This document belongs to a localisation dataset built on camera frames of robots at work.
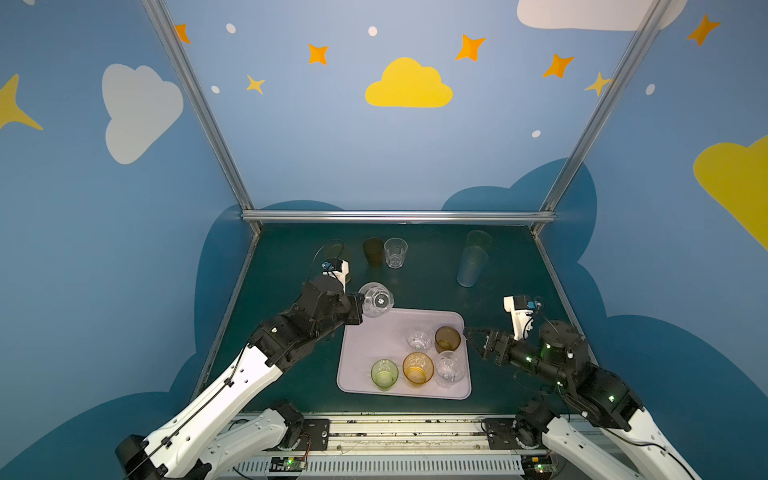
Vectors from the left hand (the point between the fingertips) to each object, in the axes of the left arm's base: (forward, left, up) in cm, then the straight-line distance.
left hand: (368, 297), depth 71 cm
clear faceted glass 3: (+1, -15, -25) cm, 29 cm away
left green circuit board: (-31, +19, -26) cm, 45 cm away
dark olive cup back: (+31, 0, -19) cm, 37 cm away
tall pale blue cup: (+27, -34, -19) cm, 47 cm away
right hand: (-7, -25, -1) cm, 26 cm away
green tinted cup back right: (+33, -36, -14) cm, 51 cm away
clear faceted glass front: (-9, -23, -24) cm, 35 cm away
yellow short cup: (-8, -14, -25) cm, 30 cm away
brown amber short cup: (0, -23, -22) cm, 32 cm away
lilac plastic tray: (+1, -4, -25) cm, 26 cm away
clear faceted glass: (+35, -7, -23) cm, 42 cm away
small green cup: (-10, -4, -26) cm, 28 cm away
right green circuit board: (-31, -42, -26) cm, 58 cm away
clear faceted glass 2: (+3, -2, -6) cm, 8 cm away
